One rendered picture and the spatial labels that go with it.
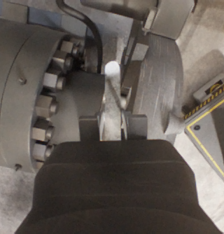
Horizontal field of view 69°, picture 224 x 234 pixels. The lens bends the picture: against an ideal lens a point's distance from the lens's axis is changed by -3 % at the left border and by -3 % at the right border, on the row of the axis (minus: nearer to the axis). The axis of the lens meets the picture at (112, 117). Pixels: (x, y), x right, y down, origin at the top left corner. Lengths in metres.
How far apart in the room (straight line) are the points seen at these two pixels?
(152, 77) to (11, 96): 0.36
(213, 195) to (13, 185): 2.03
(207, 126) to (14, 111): 1.06
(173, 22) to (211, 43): 0.98
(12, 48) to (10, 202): 1.88
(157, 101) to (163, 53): 0.13
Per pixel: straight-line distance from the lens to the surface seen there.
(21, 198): 2.14
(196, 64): 1.43
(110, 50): 1.29
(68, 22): 1.08
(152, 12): 0.40
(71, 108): 0.58
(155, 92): 0.38
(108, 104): 0.16
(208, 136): 1.25
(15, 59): 0.54
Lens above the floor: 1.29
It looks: 70 degrees down
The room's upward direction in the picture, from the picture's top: 177 degrees counter-clockwise
